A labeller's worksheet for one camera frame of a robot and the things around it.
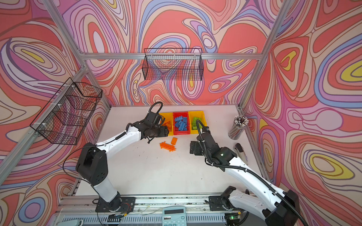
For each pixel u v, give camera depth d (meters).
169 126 0.98
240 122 0.86
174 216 0.69
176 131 0.99
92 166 0.45
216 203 0.74
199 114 1.06
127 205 0.72
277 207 0.39
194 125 1.02
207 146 0.55
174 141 0.97
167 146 0.94
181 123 1.02
